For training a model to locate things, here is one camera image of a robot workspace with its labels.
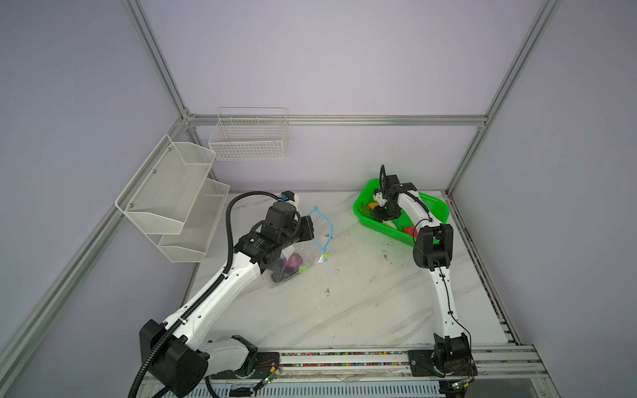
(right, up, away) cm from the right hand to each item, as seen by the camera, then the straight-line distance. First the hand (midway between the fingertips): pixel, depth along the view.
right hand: (380, 216), depth 108 cm
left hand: (-28, -2, -33) cm, 43 cm away
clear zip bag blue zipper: (-29, -14, -8) cm, 34 cm away
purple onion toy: (-35, -15, -24) cm, 45 cm away
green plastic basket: (+25, +4, -2) cm, 26 cm away
